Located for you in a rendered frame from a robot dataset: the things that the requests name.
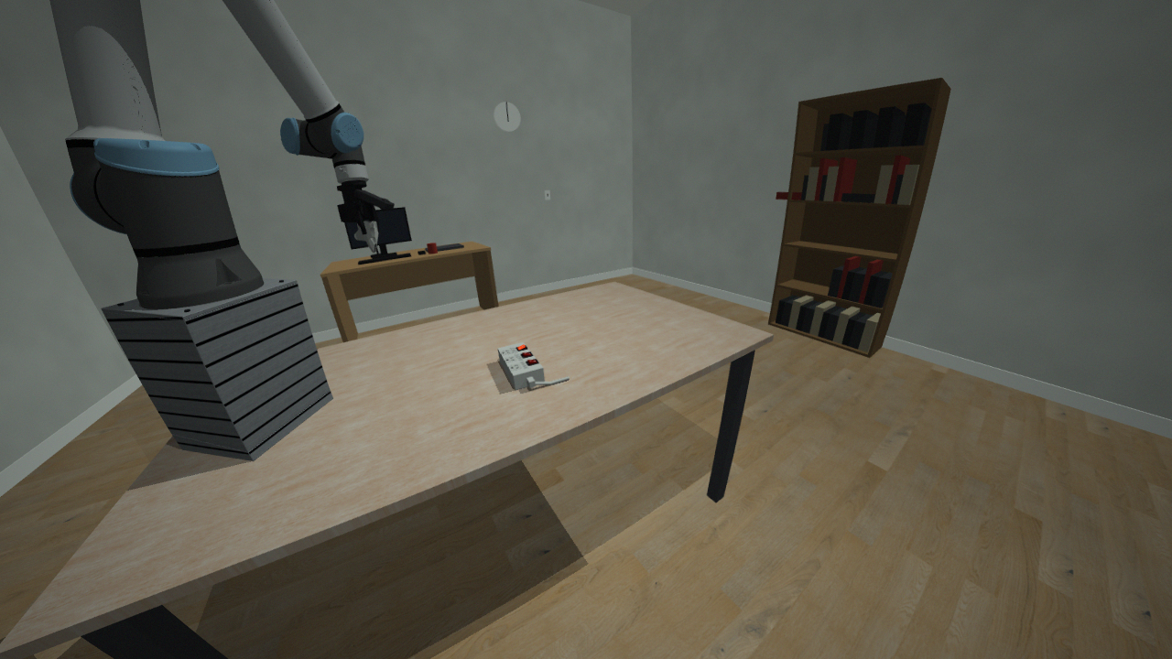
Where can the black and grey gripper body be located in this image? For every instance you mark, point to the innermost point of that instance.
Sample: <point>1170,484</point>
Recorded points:
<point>348,210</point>

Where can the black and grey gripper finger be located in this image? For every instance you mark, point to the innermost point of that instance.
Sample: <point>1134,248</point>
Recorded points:
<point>374,228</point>
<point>363,233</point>

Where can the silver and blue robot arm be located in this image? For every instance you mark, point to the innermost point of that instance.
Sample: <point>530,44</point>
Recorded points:
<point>169,195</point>

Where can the grey power strip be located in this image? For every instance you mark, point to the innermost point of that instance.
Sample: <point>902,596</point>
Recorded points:
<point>523,369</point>

